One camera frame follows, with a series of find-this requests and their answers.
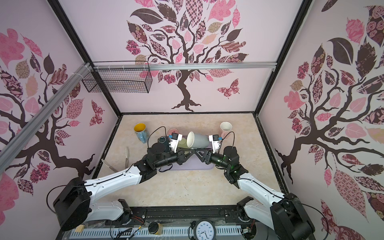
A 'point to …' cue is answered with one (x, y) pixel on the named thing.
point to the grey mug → (198, 140)
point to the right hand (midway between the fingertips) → (195, 150)
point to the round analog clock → (204, 229)
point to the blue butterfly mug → (140, 129)
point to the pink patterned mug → (225, 127)
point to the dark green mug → (162, 139)
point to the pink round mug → (172, 130)
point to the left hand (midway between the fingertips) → (194, 154)
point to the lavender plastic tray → (194, 162)
